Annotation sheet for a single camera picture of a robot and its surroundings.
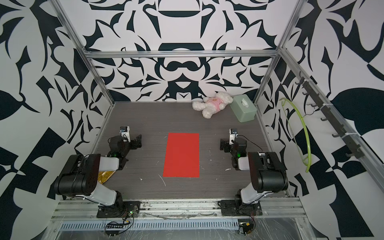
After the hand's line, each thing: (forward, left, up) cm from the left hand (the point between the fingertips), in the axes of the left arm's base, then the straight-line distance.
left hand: (131, 133), depth 95 cm
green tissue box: (+18, -75, 0) cm, 78 cm away
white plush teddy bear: (+21, -52, +2) cm, 56 cm away
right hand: (-3, -61, -2) cm, 62 cm away
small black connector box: (-49, -62, -7) cm, 79 cm away
